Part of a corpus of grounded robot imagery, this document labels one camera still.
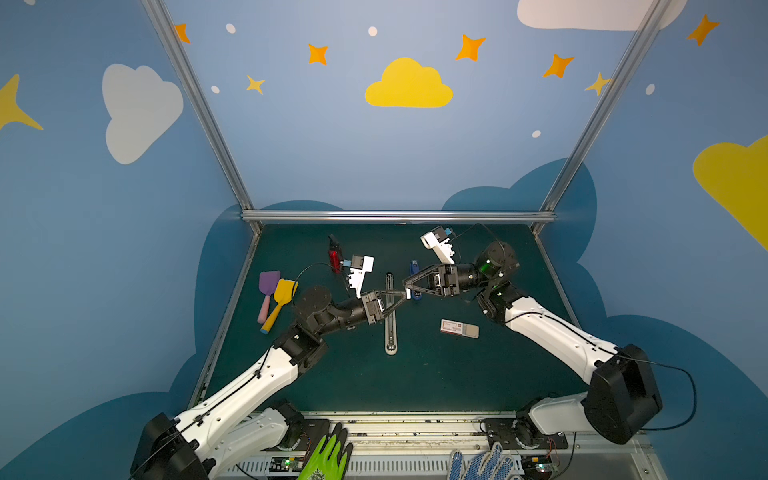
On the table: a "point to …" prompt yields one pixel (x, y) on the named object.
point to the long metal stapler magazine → (390, 334)
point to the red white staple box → (452, 326)
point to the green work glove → (330, 458)
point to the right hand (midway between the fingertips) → (410, 286)
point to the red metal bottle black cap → (334, 254)
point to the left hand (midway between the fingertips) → (410, 301)
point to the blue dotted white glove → (491, 465)
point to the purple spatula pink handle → (268, 281)
